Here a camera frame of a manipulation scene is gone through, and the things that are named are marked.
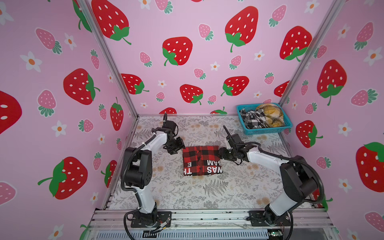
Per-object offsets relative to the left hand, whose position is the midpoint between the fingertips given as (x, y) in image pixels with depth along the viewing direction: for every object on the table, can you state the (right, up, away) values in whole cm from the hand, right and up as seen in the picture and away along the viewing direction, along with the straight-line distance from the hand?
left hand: (183, 148), depth 94 cm
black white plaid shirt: (+50, +19, +11) cm, 54 cm away
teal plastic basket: (+53, +30, +24) cm, 65 cm away
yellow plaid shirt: (+65, +23, +14) cm, 71 cm away
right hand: (+22, -3, -2) cm, 23 cm away
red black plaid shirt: (+12, -7, -3) cm, 14 cm away
